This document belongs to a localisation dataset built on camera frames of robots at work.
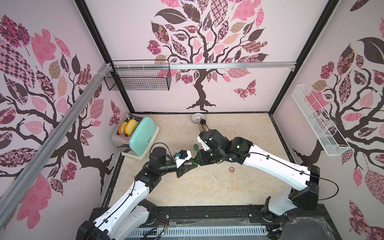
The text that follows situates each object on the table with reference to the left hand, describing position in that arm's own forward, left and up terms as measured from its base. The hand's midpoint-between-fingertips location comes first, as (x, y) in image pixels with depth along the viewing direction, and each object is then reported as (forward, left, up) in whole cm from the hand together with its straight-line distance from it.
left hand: (194, 164), depth 72 cm
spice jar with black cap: (+39, -6, -11) cm, 41 cm away
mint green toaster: (+18, +31, -3) cm, 35 cm away
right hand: (-1, -1, +4) cm, 4 cm away
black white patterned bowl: (+47, -2, -16) cm, 49 cm away
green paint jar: (-1, 0, +5) cm, 5 cm away
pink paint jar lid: (+5, -23, -19) cm, 30 cm away
